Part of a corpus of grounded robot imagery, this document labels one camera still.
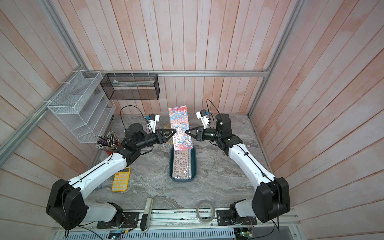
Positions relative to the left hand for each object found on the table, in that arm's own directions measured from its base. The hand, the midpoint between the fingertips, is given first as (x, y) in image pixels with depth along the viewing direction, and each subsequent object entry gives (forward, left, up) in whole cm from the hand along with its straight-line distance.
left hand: (174, 133), depth 74 cm
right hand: (0, -6, +1) cm, 6 cm away
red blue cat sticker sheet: (+4, -3, +5) cm, 7 cm away
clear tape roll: (-31, -17, -29) cm, 45 cm away
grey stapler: (-33, +13, -23) cm, 42 cm away
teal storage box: (-6, -11, -26) cm, 28 cm away
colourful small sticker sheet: (+11, +7, -27) cm, 30 cm away
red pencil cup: (-1, +39, -17) cm, 43 cm away
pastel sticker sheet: (-5, -4, -25) cm, 26 cm away
